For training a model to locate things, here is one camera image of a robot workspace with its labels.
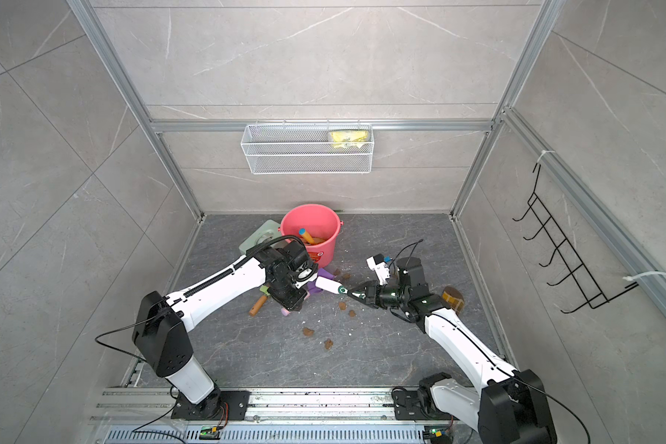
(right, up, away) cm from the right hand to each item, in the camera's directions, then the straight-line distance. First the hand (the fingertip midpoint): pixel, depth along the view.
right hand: (351, 295), depth 76 cm
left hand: (-15, -3, +5) cm, 16 cm away
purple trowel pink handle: (-19, -5, 0) cm, 19 cm away
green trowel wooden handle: (-12, +15, +29) cm, 35 cm away
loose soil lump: (-13, -14, +10) cm, 22 cm away
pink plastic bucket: (-11, +22, +25) cm, 35 cm away
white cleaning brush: (-6, +2, +5) cm, 8 cm away
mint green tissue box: (-31, +19, +27) cm, 45 cm away
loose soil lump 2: (-2, -7, +17) cm, 19 cm away
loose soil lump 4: (-1, +2, +25) cm, 25 cm away
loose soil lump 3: (+1, -10, +15) cm, 18 cm away
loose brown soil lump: (-7, -17, +8) cm, 20 cm away
